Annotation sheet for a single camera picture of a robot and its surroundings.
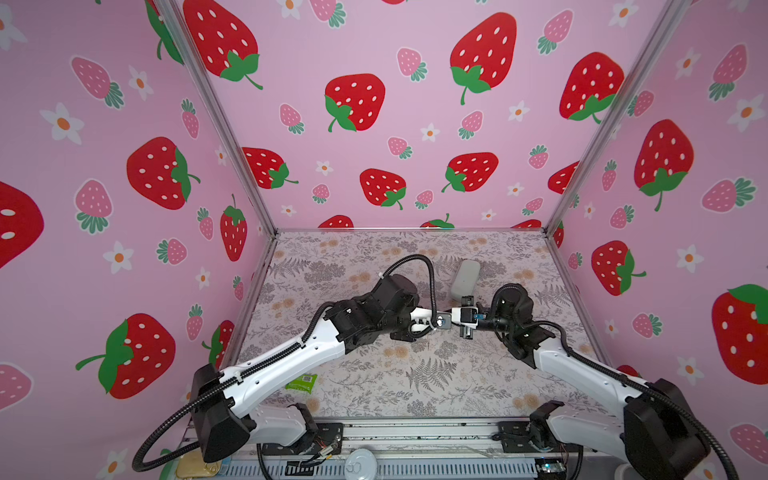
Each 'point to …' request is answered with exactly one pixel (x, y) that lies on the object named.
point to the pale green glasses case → (465, 278)
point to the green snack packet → (304, 382)
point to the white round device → (360, 464)
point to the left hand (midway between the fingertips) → (424, 307)
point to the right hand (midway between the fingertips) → (432, 311)
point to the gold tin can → (192, 465)
